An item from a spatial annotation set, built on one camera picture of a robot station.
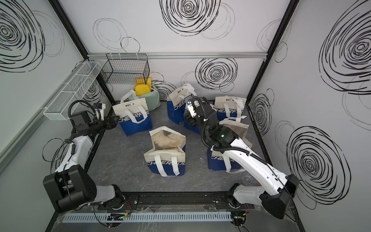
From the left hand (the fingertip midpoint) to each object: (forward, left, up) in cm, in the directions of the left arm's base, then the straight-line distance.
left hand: (112, 117), depth 83 cm
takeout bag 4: (+4, -10, -2) cm, 11 cm away
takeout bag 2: (-24, -35, 0) cm, 42 cm away
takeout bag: (-22, -60, -6) cm, 64 cm away
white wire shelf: (0, +19, +12) cm, 23 cm away
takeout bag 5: (+13, -36, -1) cm, 38 cm away
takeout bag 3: (+7, -50, -19) cm, 54 cm away
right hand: (-5, -47, +16) cm, 50 cm away
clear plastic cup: (-25, -79, -23) cm, 86 cm away
